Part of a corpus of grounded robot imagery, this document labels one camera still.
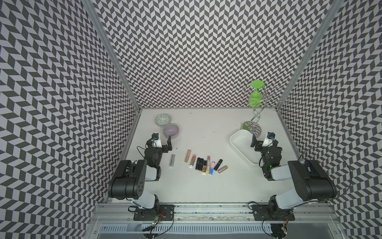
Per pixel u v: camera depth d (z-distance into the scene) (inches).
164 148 31.7
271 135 29.5
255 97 35.9
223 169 34.0
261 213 28.8
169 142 34.8
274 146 32.2
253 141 33.1
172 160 35.1
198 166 34.6
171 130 39.6
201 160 35.3
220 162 35.1
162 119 42.7
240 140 39.8
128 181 18.1
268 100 32.4
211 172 33.9
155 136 29.7
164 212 28.4
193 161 35.1
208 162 35.0
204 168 34.1
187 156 36.0
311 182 17.6
